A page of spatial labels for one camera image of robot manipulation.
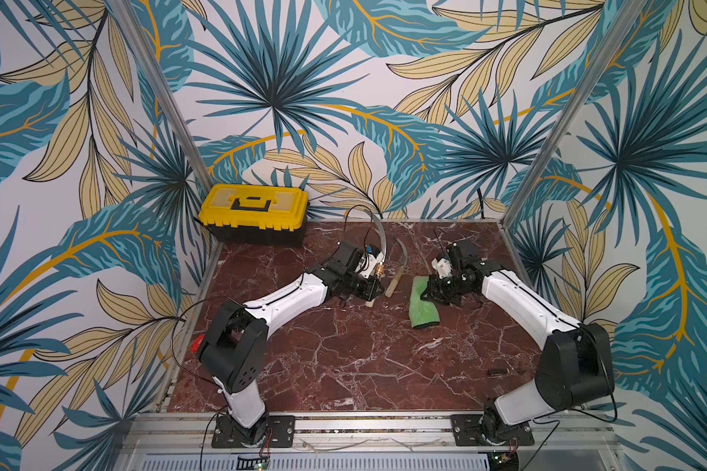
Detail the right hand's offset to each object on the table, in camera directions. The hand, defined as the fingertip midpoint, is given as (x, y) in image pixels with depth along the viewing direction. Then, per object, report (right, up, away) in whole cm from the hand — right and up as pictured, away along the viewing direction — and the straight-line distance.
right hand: (424, 296), depth 86 cm
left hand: (-13, +2, -2) cm, 13 cm away
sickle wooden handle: (-13, +7, -4) cm, 16 cm away
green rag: (-1, -4, -4) cm, 6 cm away
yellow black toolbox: (-53, +26, +14) cm, 60 cm away
